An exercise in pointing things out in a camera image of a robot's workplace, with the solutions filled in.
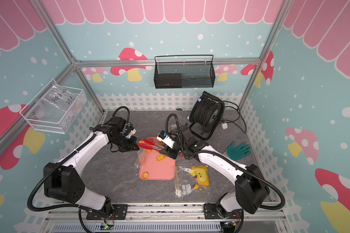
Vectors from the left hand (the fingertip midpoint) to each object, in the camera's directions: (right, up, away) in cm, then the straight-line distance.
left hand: (138, 150), depth 82 cm
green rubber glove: (+62, -4, +14) cm, 64 cm away
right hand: (+14, +2, -3) cm, 15 cm away
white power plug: (+57, +14, +25) cm, 64 cm away
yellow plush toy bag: (+30, -18, +3) cm, 35 cm away
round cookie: (+3, -15, +5) cm, 17 cm away
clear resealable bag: (+2, -2, -1) cm, 3 cm away
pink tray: (+9, -11, +10) cm, 17 cm away
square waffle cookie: (+11, -6, +11) cm, 17 cm away
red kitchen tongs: (+7, +3, -2) cm, 8 cm away
